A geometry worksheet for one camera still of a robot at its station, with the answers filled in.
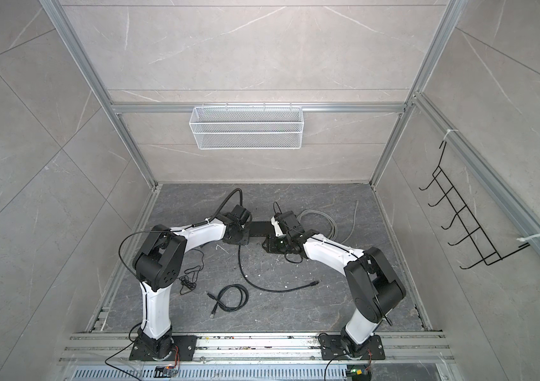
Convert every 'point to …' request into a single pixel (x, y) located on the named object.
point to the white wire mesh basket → (246, 127)
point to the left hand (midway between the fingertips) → (243, 233)
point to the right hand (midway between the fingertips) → (265, 243)
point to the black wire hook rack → (476, 239)
